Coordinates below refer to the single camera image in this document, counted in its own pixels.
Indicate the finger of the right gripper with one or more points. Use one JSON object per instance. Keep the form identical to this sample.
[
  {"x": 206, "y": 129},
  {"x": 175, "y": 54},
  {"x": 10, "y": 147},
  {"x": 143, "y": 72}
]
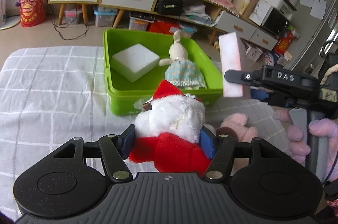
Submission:
[
  {"x": 260, "y": 95},
  {"x": 244, "y": 78}
]

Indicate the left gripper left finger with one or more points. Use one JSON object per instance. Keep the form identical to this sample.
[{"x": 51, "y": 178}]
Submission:
[{"x": 115, "y": 149}]

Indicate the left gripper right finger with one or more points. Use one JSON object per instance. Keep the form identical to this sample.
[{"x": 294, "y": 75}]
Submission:
[{"x": 220, "y": 150}]

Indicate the pink white sponge block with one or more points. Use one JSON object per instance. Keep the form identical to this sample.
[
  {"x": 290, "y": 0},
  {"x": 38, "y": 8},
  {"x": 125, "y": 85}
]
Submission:
[{"x": 233, "y": 57}]

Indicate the red white santa plush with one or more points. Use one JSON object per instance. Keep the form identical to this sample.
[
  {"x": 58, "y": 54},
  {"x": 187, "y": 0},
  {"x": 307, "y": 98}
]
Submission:
[{"x": 168, "y": 132}]

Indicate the pink plush toy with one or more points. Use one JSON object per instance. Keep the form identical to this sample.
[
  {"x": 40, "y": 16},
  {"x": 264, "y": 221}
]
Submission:
[{"x": 235, "y": 125}]

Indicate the green plastic bin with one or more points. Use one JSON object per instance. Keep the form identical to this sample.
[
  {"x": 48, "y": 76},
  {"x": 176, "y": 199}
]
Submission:
[{"x": 125, "y": 96}]

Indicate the bunny doll blue dress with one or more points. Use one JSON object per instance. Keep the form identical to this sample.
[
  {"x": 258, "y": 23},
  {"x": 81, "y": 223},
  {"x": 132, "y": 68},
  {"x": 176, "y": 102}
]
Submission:
[{"x": 182, "y": 72}]

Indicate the white printer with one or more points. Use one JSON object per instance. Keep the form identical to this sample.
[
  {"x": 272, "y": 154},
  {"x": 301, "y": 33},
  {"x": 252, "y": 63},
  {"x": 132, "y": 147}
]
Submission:
[{"x": 284, "y": 6}]

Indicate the silver refrigerator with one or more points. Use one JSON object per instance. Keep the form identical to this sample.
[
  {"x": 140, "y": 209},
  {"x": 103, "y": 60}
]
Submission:
[{"x": 315, "y": 22}]

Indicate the grey checked tablecloth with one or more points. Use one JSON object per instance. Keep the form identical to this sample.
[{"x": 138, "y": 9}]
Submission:
[{"x": 48, "y": 96}]

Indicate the white foam block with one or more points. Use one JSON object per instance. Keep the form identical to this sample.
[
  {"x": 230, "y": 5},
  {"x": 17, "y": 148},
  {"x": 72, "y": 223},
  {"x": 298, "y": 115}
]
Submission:
[{"x": 134, "y": 62}]

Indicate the low wooden tv shelf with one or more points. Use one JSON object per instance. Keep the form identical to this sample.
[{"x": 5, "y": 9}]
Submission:
[{"x": 247, "y": 30}]

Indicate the black bag on shelf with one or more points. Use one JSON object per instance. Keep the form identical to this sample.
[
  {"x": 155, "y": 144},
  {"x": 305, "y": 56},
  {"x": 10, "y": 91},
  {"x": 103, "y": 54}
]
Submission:
[{"x": 169, "y": 7}]

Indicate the clear storage box blue lid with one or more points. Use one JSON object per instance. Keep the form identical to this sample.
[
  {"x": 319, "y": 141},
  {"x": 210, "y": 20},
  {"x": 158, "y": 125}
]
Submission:
[{"x": 104, "y": 16}]

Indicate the clear storage box pink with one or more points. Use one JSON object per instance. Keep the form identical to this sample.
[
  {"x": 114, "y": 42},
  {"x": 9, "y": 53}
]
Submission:
[{"x": 73, "y": 15}]

